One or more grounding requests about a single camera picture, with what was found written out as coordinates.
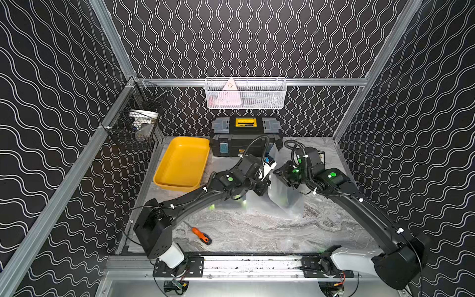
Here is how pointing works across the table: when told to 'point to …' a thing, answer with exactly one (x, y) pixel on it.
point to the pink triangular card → (229, 96)
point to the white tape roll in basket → (140, 117)
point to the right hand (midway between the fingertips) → (273, 171)
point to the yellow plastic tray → (182, 167)
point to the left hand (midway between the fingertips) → (270, 178)
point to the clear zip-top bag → (248, 203)
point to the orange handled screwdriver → (203, 237)
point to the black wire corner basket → (140, 95)
